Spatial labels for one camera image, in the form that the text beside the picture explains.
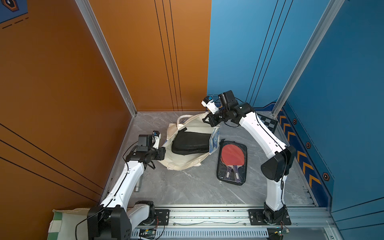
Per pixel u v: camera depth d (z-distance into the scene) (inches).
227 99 24.5
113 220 16.1
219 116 26.9
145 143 24.9
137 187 32.4
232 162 35.9
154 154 28.5
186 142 37.0
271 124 42.9
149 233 28.1
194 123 37.7
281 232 27.4
